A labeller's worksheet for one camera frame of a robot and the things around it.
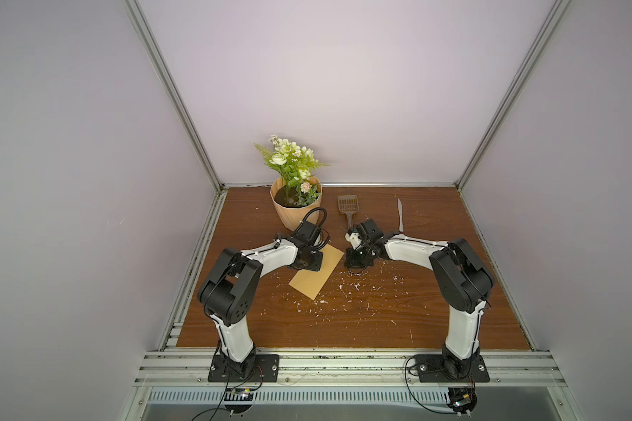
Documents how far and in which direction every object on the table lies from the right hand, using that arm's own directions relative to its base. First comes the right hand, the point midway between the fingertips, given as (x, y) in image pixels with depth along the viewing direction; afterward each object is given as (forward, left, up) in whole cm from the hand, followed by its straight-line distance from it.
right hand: (345, 255), depth 95 cm
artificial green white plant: (+19, +17, +27) cm, 38 cm away
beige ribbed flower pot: (+15, +18, +14) cm, 27 cm away
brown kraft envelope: (-11, +12, -1) cm, 16 cm away
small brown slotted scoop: (+27, -2, -2) cm, 27 cm away
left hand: (-3, +10, -1) cm, 11 cm away
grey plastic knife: (+21, -24, -3) cm, 32 cm away
